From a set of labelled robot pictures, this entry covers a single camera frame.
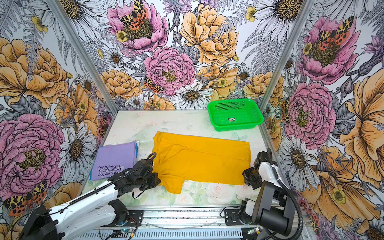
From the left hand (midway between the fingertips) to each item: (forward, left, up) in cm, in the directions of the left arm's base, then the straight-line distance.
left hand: (158, 185), depth 81 cm
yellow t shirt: (+18, -8, -5) cm, 21 cm away
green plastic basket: (+55, -50, -3) cm, 74 cm away
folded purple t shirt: (+17, +32, -3) cm, 36 cm away
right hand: (+1, -46, -2) cm, 46 cm away
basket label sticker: (+49, -48, -3) cm, 69 cm away
